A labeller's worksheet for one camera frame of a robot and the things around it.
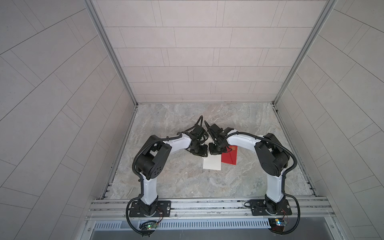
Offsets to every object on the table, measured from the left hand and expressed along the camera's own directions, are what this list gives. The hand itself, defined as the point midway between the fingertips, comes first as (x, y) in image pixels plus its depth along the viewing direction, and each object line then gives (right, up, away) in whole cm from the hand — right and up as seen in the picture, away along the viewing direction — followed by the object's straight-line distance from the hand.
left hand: (209, 152), depth 91 cm
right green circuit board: (+30, -27, -23) cm, 46 cm away
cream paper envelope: (+1, -4, -5) cm, 6 cm away
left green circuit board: (-27, -25, -26) cm, 45 cm away
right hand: (+1, -1, +1) cm, 2 cm away
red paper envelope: (+13, -2, -2) cm, 13 cm away
